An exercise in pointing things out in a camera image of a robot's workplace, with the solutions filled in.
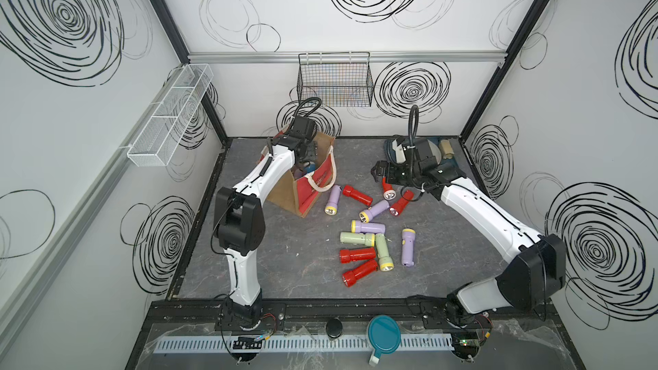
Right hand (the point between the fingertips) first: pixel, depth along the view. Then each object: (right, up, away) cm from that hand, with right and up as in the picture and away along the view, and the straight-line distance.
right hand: (383, 172), depth 81 cm
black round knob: (-16, -38, -18) cm, 45 cm away
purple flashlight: (-17, -13, +12) cm, 25 cm away
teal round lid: (-3, -41, -17) cm, 44 cm away
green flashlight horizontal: (-8, -23, +5) cm, 25 cm away
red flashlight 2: (+7, -14, +12) cm, 20 cm away
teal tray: (+38, +3, +30) cm, 49 cm away
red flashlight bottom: (-11, -33, -2) cm, 35 cm away
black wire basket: (-15, +44, +43) cm, 63 cm away
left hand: (-27, +7, +12) cm, 31 cm away
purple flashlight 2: (-4, -16, +10) cm, 19 cm away
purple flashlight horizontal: (-4, -20, +8) cm, 22 cm away
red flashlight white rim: (+5, -8, +15) cm, 18 cm away
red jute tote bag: (-27, -5, 0) cm, 27 cm away
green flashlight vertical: (+1, -29, 0) cm, 29 cm away
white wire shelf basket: (-76, +10, +5) cm, 77 cm away
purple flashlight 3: (+9, -25, +3) cm, 27 cm away
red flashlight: (-9, -8, +17) cm, 21 cm away
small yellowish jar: (+34, +8, +30) cm, 46 cm away
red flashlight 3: (-8, -27, +2) cm, 29 cm away
